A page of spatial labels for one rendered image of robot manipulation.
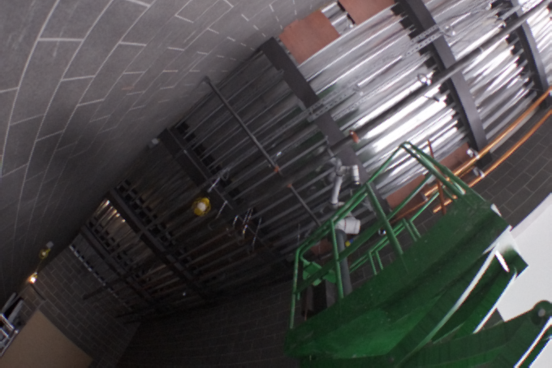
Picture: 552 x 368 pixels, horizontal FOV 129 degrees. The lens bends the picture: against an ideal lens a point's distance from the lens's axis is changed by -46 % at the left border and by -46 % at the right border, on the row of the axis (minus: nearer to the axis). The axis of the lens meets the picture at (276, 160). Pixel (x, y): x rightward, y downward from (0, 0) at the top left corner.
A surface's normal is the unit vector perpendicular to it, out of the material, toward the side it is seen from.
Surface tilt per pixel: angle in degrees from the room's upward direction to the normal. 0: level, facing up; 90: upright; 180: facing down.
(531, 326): 90
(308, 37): 180
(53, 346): 90
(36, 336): 90
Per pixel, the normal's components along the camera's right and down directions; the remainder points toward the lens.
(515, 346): -0.79, -0.60
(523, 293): -0.59, -0.78
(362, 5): -0.11, 0.33
